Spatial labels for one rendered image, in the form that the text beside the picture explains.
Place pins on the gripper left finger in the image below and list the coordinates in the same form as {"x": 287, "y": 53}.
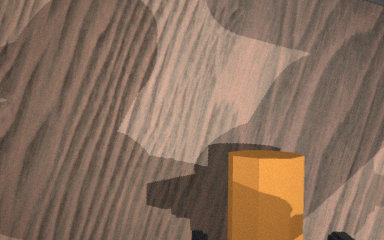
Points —
{"x": 199, "y": 235}

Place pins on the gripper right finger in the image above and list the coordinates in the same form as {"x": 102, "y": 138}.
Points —
{"x": 339, "y": 236}

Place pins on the orange-brown hexagonal prism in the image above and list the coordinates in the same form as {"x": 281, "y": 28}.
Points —
{"x": 265, "y": 195}

